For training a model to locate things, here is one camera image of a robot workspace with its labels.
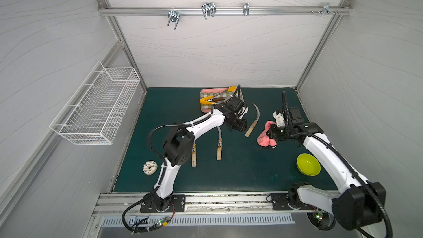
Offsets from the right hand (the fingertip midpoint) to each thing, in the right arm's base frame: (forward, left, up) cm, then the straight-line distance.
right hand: (268, 132), depth 82 cm
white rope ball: (-17, +59, -10) cm, 63 cm away
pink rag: (-4, +3, 0) cm, 5 cm away
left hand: (+4, +11, -4) cm, 12 cm away
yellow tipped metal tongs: (+30, +36, -11) cm, 48 cm away
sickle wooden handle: (+10, +6, -13) cm, 17 cm away
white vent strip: (-37, +27, -14) cm, 48 cm away
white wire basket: (-3, +78, +18) cm, 80 cm away
